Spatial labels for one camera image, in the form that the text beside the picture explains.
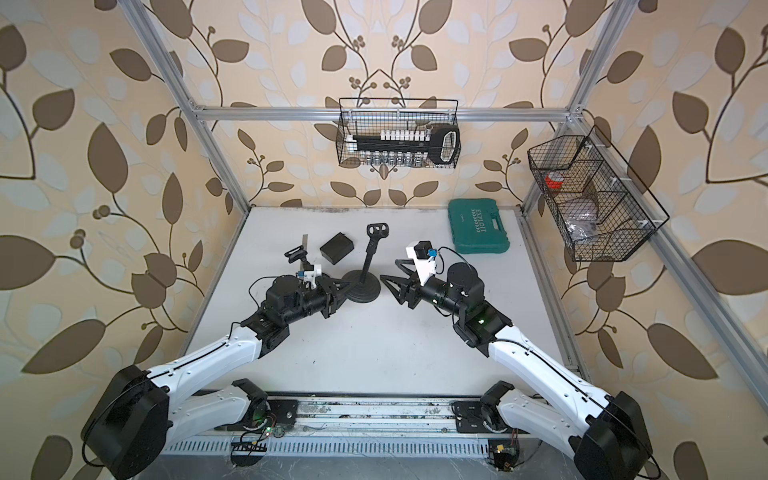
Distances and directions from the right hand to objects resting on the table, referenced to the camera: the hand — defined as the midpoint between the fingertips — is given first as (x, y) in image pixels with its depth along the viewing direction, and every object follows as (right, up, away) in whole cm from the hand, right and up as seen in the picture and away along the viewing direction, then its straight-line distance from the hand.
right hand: (389, 270), depth 70 cm
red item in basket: (+48, +25, +17) cm, 57 cm away
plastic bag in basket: (+48, +12, +3) cm, 49 cm away
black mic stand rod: (-25, +3, +12) cm, 28 cm away
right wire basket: (+52, +15, +3) cm, 54 cm away
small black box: (-19, +4, +36) cm, 41 cm away
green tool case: (+32, +12, +38) cm, 51 cm away
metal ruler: (-33, +6, +42) cm, 53 cm away
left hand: (-10, -3, +6) cm, 12 cm away
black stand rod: (-3, +9, +1) cm, 10 cm away
